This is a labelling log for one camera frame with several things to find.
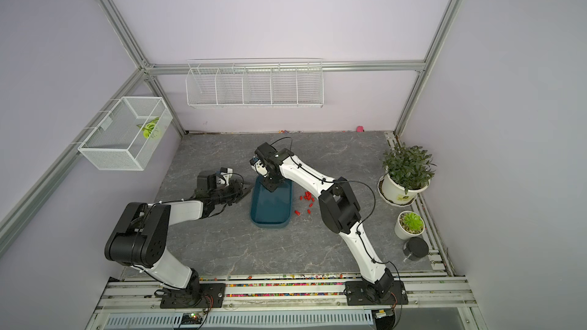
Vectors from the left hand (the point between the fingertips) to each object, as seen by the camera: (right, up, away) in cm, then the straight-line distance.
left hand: (253, 187), depth 91 cm
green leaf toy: (-36, +23, -10) cm, 44 cm away
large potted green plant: (+58, +8, -9) cm, 59 cm away
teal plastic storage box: (+7, -9, +1) cm, 11 cm away
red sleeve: (+17, -10, +1) cm, 20 cm away
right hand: (+7, +2, +3) cm, 8 cm away
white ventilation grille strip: (-24, -39, -20) cm, 50 cm away
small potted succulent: (+57, -11, -12) cm, 59 cm away
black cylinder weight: (+59, -20, -13) cm, 63 cm away
